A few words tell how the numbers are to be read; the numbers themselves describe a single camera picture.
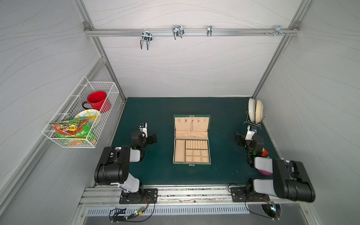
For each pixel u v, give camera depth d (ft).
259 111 3.02
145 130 2.76
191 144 2.90
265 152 2.91
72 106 2.12
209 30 2.40
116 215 2.26
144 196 2.36
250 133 2.63
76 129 1.79
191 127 2.90
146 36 2.57
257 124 3.29
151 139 2.77
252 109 3.06
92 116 2.21
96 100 2.18
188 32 2.56
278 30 2.51
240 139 2.70
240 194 2.40
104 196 2.46
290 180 1.45
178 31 2.51
